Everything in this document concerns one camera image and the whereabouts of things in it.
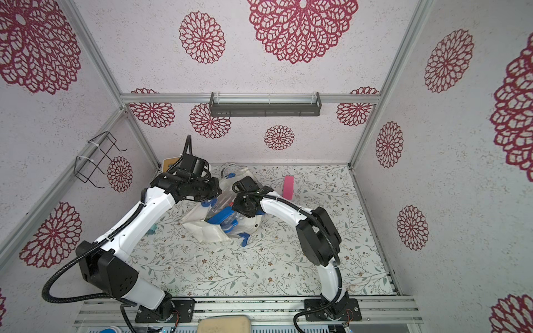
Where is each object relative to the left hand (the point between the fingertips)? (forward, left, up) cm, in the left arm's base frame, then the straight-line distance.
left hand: (222, 192), depth 80 cm
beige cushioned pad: (-41, -3, -17) cm, 44 cm away
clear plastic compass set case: (-2, -1, -2) cm, 3 cm away
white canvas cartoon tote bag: (-9, +12, -14) cm, 20 cm away
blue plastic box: (-1, +2, -16) cm, 17 cm away
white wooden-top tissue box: (+34, +38, -18) cm, 54 cm away
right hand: (+1, -2, -12) cm, 12 cm away
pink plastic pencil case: (+20, -29, -23) cm, 42 cm away
